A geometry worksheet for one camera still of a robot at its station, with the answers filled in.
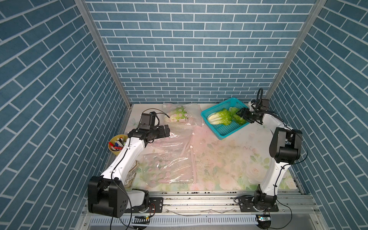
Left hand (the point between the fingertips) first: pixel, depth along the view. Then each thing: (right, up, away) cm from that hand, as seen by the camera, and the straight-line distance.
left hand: (166, 130), depth 84 cm
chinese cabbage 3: (+7, +10, +20) cm, 24 cm away
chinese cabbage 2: (+46, +8, +17) cm, 50 cm away
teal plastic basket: (+34, -1, +7) cm, 35 cm away
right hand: (+50, +10, +17) cm, 54 cm away
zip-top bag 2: (+1, -23, +3) cm, 23 cm away
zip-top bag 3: (+17, +6, +27) cm, 33 cm away
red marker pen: (-31, -7, -3) cm, 32 cm away
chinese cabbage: (+38, +8, +20) cm, 44 cm away
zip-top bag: (+9, -9, +13) cm, 18 cm away
